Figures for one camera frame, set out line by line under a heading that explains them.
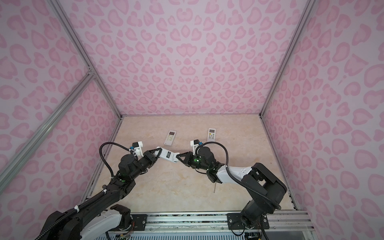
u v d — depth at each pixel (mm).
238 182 465
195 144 783
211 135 1068
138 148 746
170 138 1044
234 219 748
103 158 648
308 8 694
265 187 457
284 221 748
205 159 656
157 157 750
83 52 839
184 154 777
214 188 839
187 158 722
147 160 713
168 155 798
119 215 616
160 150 794
